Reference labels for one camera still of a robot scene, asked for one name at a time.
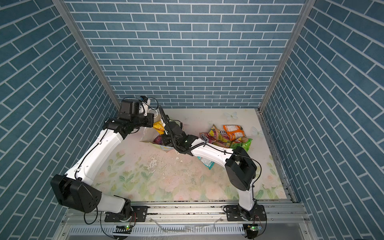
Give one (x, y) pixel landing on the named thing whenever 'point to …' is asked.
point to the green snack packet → (244, 142)
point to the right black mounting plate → (235, 213)
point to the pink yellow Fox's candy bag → (214, 136)
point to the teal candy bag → (208, 163)
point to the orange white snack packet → (234, 131)
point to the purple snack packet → (158, 139)
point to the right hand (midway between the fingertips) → (162, 129)
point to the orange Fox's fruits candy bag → (227, 136)
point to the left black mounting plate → (126, 214)
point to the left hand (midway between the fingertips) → (154, 116)
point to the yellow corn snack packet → (159, 126)
